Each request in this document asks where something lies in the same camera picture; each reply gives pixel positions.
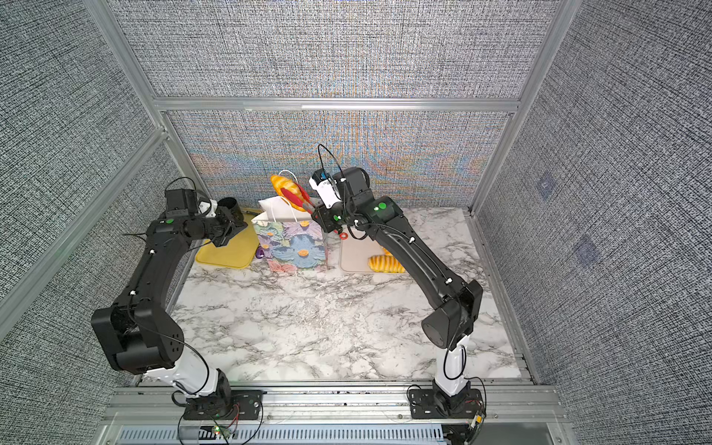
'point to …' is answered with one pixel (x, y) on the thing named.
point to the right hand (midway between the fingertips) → (317, 204)
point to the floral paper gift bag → (287, 236)
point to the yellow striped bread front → (385, 263)
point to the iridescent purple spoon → (260, 252)
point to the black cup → (232, 204)
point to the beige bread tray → (364, 256)
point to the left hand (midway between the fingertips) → (251, 217)
